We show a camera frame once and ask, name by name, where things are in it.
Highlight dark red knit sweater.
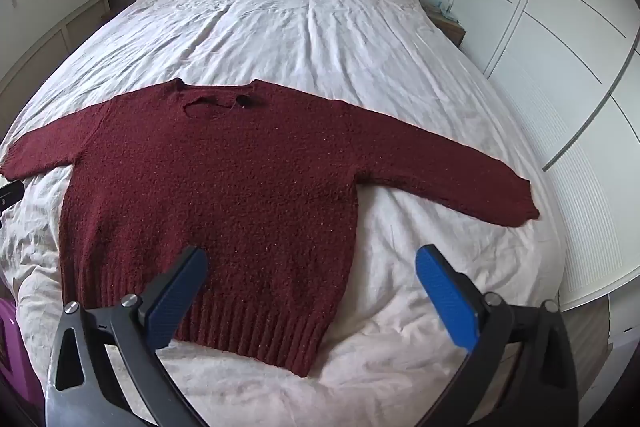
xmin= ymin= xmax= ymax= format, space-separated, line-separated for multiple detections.
xmin=0 ymin=78 xmax=541 ymax=379

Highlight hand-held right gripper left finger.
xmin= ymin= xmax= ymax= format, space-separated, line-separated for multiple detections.
xmin=44 ymin=247 xmax=209 ymax=427

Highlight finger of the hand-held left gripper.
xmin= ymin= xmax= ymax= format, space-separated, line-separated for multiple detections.
xmin=0 ymin=179 xmax=26 ymax=210

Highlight purple plastic basket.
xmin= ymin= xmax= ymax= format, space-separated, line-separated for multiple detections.
xmin=0 ymin=297 xmax=45 ymax=410

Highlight white wrinkled bed sheet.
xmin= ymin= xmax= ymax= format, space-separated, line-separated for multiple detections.
xmin=0 ymin=0 xmax=568 ymax=427

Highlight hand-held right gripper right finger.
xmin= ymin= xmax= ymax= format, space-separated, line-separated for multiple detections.
xmin=415 ymin=244 xmax=582 ymax=427

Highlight wooden nightstand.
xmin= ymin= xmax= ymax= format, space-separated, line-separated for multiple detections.
xmin=426 ymin=6 xmax=467 ymax=48

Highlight white wardrobe doors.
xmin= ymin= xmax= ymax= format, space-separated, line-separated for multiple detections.
xmin=447 ymin=0 xmax=640 ymax=313

